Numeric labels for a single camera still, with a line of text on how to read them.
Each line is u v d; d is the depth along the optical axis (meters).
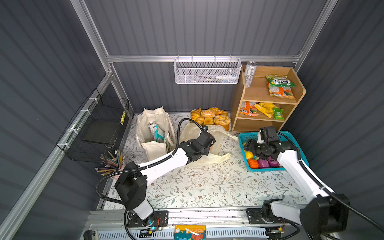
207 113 1.11
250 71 0.82
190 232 0.70
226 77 0.90
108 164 0.79
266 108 0.96
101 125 0.74
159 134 0.94
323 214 0.39
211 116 1.11
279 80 0.87
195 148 0.61
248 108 0.96
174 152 0.54
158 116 0.94
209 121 1.09
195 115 1.15
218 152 0.96
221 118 1.08
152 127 0.96
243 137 0.95
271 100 0.84
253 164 0.87
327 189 0.41
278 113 0.94
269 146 0.58
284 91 0.83
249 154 0.87
